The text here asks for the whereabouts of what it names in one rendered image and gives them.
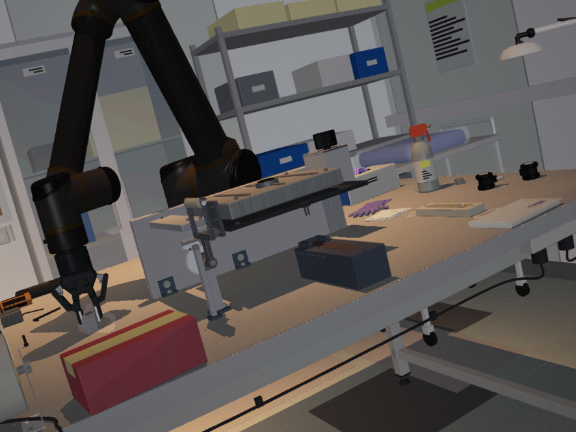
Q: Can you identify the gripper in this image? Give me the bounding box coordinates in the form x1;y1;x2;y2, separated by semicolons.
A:
50;245;110;326

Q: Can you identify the grey round tray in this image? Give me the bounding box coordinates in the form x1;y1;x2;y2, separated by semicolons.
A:
78;310;119;335

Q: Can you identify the grey tilt mechanism body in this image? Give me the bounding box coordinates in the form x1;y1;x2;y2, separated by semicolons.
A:
129;196;348;301

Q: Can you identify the white toothed tension knob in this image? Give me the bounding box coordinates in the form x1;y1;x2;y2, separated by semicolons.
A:
181;244;218;277

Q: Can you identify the grey lock lever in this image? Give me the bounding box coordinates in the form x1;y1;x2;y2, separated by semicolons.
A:
186;197;227;241

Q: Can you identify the grey ribbed seat plate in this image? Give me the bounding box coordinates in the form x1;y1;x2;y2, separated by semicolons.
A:
183;167;380;233

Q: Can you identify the black cylinder knob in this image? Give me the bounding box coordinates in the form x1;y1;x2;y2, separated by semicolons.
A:
313;129;339;150

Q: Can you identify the beige shallow tray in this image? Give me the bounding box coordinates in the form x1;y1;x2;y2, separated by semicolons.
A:
414;202;488;219

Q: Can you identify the dark brown bar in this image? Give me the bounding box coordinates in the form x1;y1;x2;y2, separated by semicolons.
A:
15;276;62;299

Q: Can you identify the orange black hand tool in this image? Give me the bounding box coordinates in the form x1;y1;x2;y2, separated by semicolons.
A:
0;291;34;314

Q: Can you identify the red box with tan tape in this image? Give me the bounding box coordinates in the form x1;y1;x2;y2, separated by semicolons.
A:
59;309;208;416

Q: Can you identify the grey glass door cabinet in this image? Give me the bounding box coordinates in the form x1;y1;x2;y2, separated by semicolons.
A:
0;34;195;282

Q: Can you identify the grey workbench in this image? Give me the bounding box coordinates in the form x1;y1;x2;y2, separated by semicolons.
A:
62;169;576;432

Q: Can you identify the blue labelled box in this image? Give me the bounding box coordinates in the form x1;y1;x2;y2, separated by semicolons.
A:
255;142;311;179

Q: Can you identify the dark grey storage box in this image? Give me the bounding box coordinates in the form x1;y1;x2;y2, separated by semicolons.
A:
213;70;280;115

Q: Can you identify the purple glove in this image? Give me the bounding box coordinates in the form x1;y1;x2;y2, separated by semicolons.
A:
348;198;393;219

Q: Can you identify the white paper sheet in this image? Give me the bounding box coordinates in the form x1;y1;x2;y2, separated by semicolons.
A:
365;206;413;223

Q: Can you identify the beige storage box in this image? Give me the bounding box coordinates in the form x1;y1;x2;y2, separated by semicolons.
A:
206;0;289;40
283;0;339;21

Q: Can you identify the light grey storage box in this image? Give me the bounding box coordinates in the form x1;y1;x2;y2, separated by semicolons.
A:
291;54;354;94

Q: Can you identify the dark grey floor mat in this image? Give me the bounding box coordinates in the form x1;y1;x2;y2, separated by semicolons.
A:
308;368;499;432

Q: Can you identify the purple roll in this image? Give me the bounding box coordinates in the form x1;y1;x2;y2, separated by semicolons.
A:
356;128;471;169

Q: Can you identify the grey metal shelf unit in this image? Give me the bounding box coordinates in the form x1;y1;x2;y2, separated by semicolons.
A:
188;0;418;152

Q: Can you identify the grey spray bottle red cap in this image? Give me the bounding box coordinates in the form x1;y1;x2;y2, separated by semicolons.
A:
408;123;441;194

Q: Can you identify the blue storage box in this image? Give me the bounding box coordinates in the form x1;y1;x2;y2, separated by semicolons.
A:
348;46;389;81

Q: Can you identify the white flat board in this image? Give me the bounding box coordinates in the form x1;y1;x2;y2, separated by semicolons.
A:
467;197;564;230

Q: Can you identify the white desk lamp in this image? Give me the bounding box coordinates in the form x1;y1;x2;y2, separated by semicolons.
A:
499;16;576;62

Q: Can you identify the grey upright post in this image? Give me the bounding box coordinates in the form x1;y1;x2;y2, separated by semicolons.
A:
192;243;232;321

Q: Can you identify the black floor cable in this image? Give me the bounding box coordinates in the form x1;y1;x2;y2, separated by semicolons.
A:
198;276;542;432

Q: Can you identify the grey wall poster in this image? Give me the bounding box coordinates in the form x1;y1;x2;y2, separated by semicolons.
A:
423;0;477;74

